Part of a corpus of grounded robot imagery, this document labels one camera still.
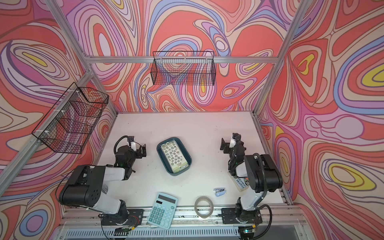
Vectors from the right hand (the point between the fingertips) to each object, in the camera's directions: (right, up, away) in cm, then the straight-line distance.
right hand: (230, 141), depth 95 cm
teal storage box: (-30, -5, +1) cm, 31 cm away
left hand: (-58, -2, -1) cm, 58 cm away
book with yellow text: (+3, -22, -13) cm, 26 cm away
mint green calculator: (-39, -33, -21) cm, 56 cm away
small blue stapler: (-9, -26, -14) cm, 31 cm away
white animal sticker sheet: (-35, -9, -4) cm, 37 cm away
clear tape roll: (-15, -32, -21) cm, 41 cm away
